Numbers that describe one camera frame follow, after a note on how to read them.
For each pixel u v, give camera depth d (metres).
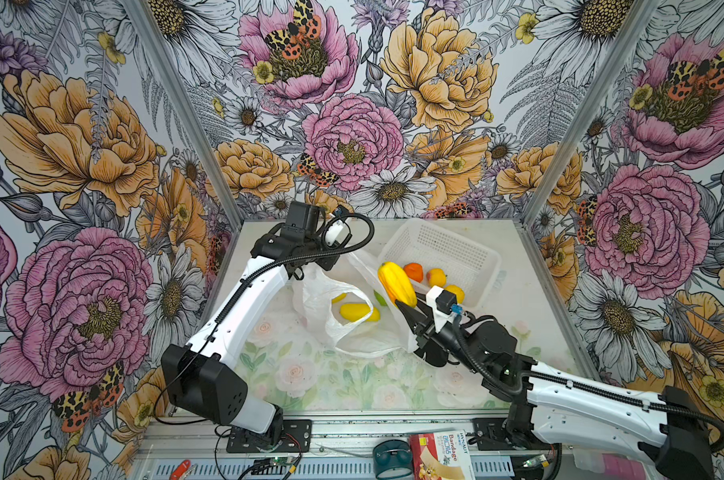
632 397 0.45
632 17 0.73
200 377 0.40
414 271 0.99
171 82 0.82
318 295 0.77
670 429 0.42
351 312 0.97
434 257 1.11
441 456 0.69
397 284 0.61
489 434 0.74
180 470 0.70
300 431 0.75
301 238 0.59
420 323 0.58
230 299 0.46
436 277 0.99
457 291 0.94
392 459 0.65
